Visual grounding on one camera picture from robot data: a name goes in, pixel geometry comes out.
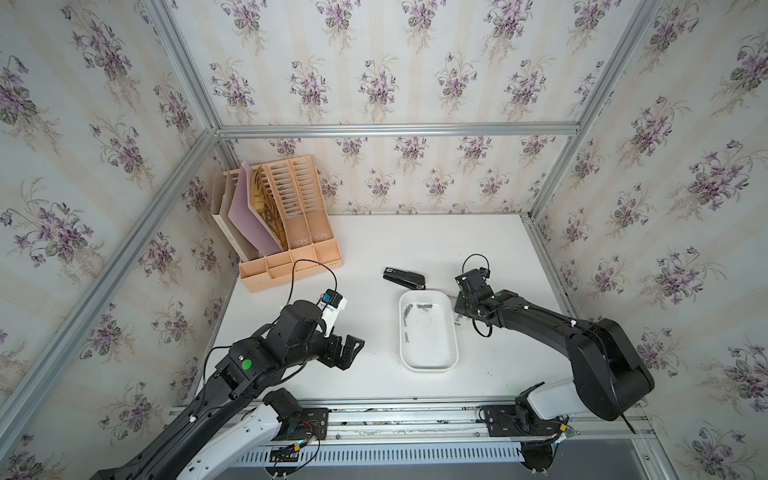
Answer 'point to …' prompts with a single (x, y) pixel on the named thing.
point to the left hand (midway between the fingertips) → (353, 340)
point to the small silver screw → (458, 318)
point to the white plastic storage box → (428, 337)
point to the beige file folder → (223, 191)
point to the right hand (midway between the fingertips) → (465, 304)
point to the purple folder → (251, 232)
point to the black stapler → (405, 278)
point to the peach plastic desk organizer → (288, 195)
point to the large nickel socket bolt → (424, 306)
